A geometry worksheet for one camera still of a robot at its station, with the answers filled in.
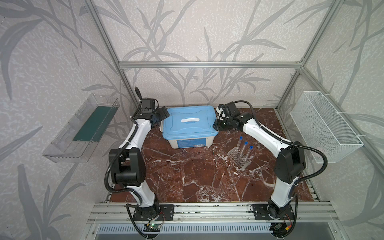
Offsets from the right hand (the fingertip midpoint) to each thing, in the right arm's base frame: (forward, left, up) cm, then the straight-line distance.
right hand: (215, 121), depth 89 cm
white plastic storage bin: (-8, +14, -11) cm, 19 cm away
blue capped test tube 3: (-16, -19, -3) cm, 25 cm away
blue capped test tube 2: (-13, -16, -4) cm, 21 cm away
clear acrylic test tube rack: (-17, -15, -18) cm, 29 cm away
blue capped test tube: (-11, -14, -9) cm, 20 cm away
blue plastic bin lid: (0, +16, 0) cm, 16 cm away
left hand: (+7, +31, +3) cm, 32 cm away
